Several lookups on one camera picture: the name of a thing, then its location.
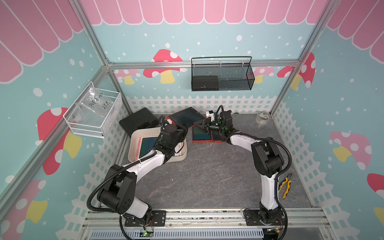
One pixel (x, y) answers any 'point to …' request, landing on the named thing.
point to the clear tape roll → (263, 118)
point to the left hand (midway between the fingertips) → (190, 125)
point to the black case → (143, 118)
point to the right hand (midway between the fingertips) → (194, 124)
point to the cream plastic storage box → (136, 133)
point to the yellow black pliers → (288, 183)
